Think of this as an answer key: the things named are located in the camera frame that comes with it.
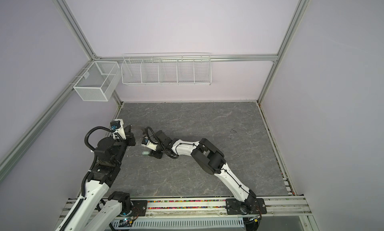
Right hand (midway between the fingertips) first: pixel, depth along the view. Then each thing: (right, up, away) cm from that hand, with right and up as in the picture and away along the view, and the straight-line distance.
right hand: (151, 151), depth 94 cm
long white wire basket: (+9, +54, +6) cm, 55 cm away
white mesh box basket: (-35, +45, +4) cm, 58 cm away
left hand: (-4, +17, -21) cm, 27 cm away
